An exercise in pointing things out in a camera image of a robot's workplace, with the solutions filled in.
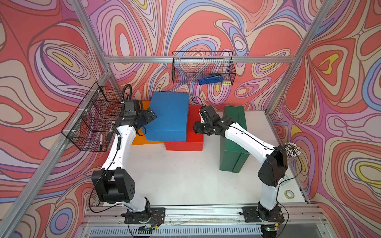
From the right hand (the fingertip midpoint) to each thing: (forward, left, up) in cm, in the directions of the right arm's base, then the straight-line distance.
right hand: (197, 131), depth 84 cm
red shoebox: (-4, +2, -6) cm, 7 cm away
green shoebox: (-16, -17, 0) cm, 23 cm away
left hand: (+7, +27, +7) cm, 28 cm away
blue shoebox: (+13, +15, +5) cm, 20 cm away
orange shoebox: (0, +34, -6) cm, 34 cm away
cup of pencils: (-14, -50, -2) cm, 52 cm away
